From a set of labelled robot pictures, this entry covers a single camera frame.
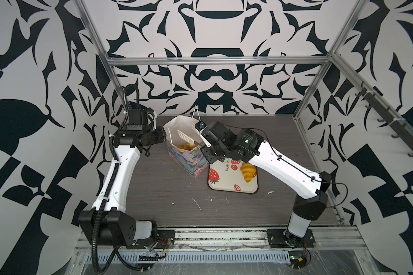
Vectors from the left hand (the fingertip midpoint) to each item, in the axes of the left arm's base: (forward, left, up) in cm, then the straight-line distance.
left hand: (161, 131), depth 78 cm
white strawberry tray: (-11, -31, -26) cm, 42 cm away
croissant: (-10, -12, +1) cm, 16 cm away
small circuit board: (-48, -55, -28) cm, 78 cm away
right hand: (-11, -19, +3) cm, 22 cm away
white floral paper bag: (-10, -10, -4) cm, 15 cm away
